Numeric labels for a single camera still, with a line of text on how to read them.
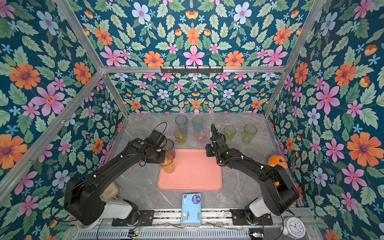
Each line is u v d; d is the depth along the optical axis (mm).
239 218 720
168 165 780
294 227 684
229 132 1033
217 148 667
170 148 838
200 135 1033
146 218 737
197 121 1025
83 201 405
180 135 994
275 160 838
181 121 989
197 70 921
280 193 442
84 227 704
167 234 766
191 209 727
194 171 884
